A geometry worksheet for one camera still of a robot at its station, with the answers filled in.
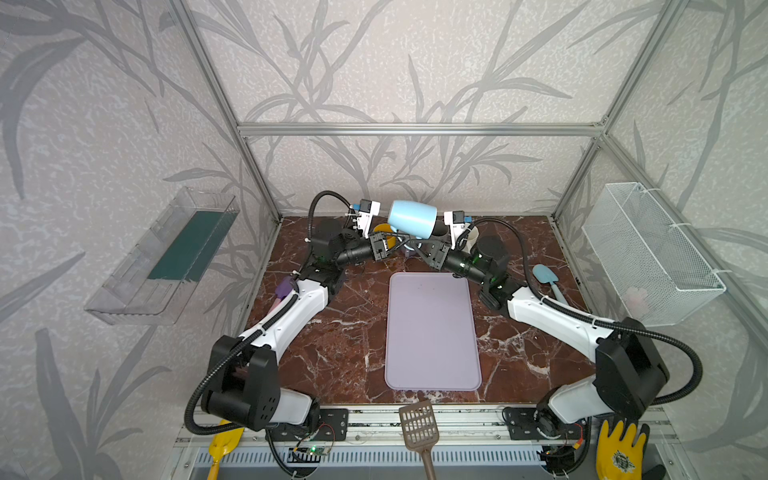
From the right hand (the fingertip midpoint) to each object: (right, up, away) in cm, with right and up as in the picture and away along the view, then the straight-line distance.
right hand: (412, 236), depth 71 cm
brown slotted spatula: (+2, -47, -1) cm, 47 cm away
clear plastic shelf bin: (-57, -11, -8) cm, 58 cm away
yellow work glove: (+47, -51, -4) cm, 70 cm away
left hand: (0, 0, -1) cm, 1 cm away
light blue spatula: (+46, -13, +31) cm, 57 cm away
